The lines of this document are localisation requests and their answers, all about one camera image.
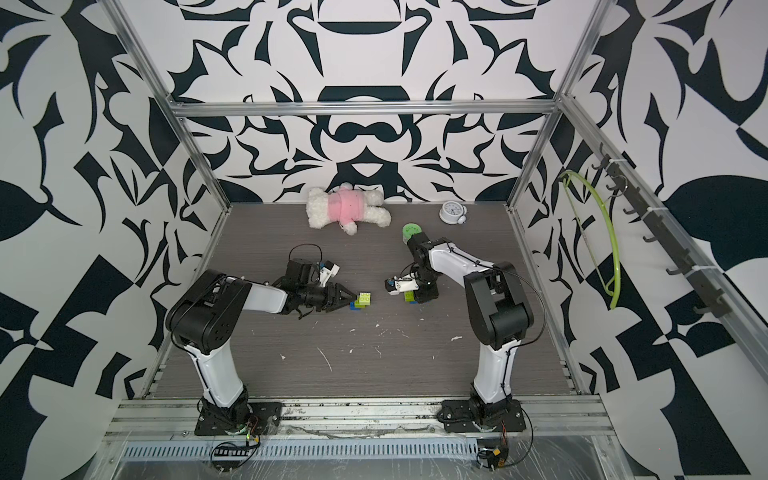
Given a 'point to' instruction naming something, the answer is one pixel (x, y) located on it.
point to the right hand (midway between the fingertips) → (422, 283)
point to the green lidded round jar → (410, 229)
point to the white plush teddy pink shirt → (347, 207)
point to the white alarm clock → (453, 212)
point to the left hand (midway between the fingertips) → (351, 298)
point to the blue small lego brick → (353, 308)
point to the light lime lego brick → (365, 298)
